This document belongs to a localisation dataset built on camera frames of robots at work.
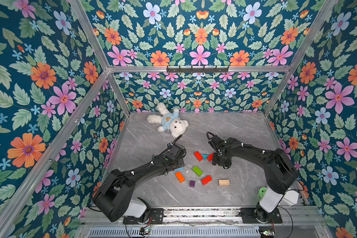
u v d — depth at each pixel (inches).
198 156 36.9
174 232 27.7
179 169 34.6
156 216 29.0
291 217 29.5
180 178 33.8
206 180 33.0
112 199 16.7
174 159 26.6
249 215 28.9
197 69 36.0
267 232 27.7
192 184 32.5
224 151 26.0
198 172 34.5
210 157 37.3
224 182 32.5
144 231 28.2
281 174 18.5
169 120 40.7
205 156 36.7
